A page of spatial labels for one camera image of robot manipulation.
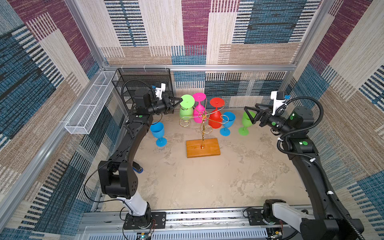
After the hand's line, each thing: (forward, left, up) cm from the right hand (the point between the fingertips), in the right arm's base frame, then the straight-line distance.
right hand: (250, 108), depth 66 cm
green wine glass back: (+8, +28, -8) cm, 30 cm away
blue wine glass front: (+12, +47, -28) cm, 57 cm away
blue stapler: (-9, +58, -35) cm, 69 cm away
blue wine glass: (+16, +3, -25) cm, 30 cm away
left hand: (+9, +29, -1) cm, 31 cm away
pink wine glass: (+13, +21, -15) cm, 29 cm away
